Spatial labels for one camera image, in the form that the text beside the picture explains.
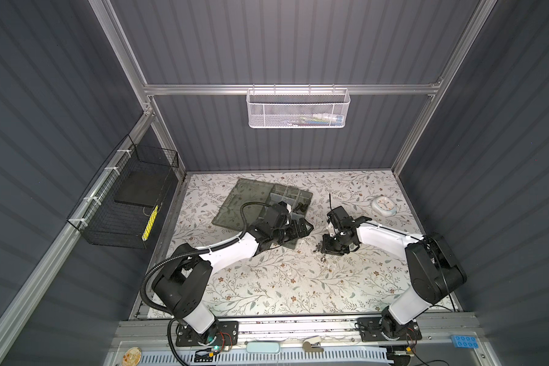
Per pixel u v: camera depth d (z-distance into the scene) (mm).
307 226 825
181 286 455
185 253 468
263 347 694
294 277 864
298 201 1081
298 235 738
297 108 1118
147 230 667
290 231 759
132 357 693
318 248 931
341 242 768
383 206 1041
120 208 725
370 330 726
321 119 918
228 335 724
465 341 707
